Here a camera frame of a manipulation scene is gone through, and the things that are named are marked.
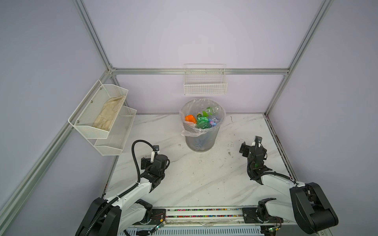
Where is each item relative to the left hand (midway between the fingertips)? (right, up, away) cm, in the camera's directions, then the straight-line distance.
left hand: (151, 158), depth 86 cm
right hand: (+61, +9, +2) cm, 61 cm away
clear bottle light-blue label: (+37, +21, -1) cm, 42 cm away
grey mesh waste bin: (+33, +10, +3) cm, 34 cm away
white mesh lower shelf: (-17, +9, -11) cm, 22 cm away
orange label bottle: (+23, +24, +4) cm, 34 cm away
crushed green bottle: (+31, +21, 0) cm, 37 cm away
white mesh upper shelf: (-28, +24, -9) cm, 38 cm away
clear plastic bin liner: (+25, +32, +7) cm, 41 cm away
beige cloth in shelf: (-22, +23, -9) cm, 33 cm away
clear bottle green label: (+36, +28, 0) cm, 46 cm away
